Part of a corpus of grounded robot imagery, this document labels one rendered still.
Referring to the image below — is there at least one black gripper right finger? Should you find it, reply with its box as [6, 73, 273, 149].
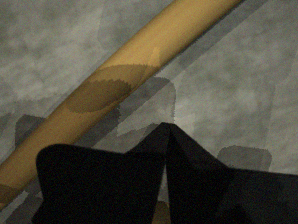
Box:
[165, 123, 298, 224]

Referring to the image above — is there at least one tan wooden pole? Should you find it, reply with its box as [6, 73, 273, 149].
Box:
[0, 0, 242, 210]

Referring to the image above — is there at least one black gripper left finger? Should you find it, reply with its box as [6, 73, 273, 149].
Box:
[36, 122, 170, 224]

